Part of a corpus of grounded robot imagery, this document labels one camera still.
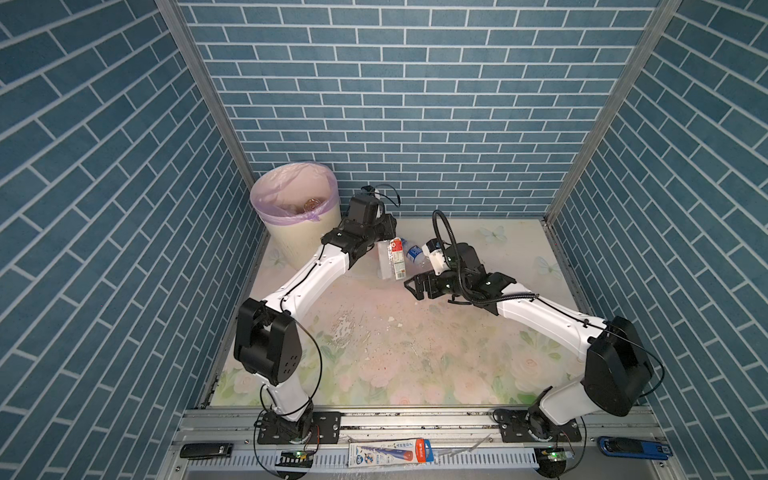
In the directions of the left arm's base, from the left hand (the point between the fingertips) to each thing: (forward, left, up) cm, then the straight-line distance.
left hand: (392, 220), depth 85 cm
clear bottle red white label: (-12, 0, -4) cm, 13 cm away
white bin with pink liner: (+17, +33, -9) cm, 38 cm away
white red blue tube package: (-53, 0, -24) cm, 58 cm away
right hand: (-14, -6, -8) cm, 17 cm away
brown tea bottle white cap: (+12, +26, -5) cm, 29 cm away
